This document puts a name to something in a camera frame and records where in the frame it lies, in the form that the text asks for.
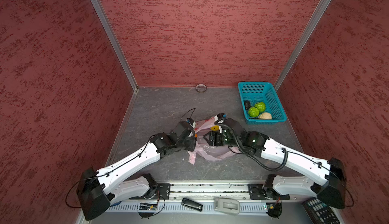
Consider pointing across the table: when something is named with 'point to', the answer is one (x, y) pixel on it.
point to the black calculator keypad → (319, 213)
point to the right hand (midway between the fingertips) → (208, 140)
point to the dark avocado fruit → (247, 104)
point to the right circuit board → (274, 209)
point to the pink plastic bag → (203, 149)
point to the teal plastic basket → (263, 92)
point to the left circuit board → (147, 206)
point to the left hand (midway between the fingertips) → (194, 144)
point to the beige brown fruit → (265, 115)
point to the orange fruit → (196, 135)
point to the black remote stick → (191, 204)
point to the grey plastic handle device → (227, 205)
